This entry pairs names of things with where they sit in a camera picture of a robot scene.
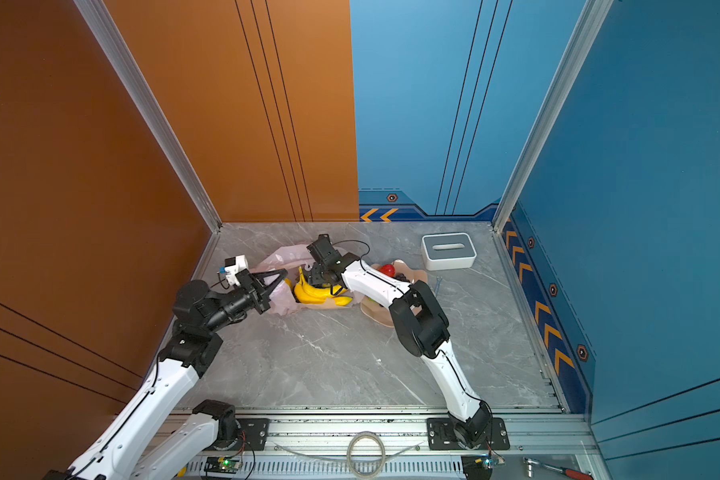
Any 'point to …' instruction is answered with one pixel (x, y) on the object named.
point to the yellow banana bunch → (308, 294)
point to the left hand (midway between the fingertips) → (287, 271)
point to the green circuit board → (223, 464)
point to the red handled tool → (566, 472)
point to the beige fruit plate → (380, 313)
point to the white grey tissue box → (448, 251)
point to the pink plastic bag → (291, 258)
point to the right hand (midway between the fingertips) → (318, 272)
